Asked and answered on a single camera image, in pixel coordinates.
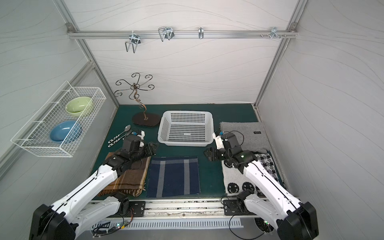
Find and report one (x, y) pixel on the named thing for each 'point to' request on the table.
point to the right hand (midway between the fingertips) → (209, 151)
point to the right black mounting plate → (231, 207)
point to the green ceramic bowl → (77, 106)
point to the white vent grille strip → (168, 223)
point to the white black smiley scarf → (234, 182)
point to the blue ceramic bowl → (66, 132)
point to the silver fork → (126, 134)
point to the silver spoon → (127, 128)
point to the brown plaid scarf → (131, 181)
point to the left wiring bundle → (123, 225)
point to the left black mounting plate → (139, 207)
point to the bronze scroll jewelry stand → (141, 119)
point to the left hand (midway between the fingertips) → (155, 147)
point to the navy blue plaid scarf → (173, 176)
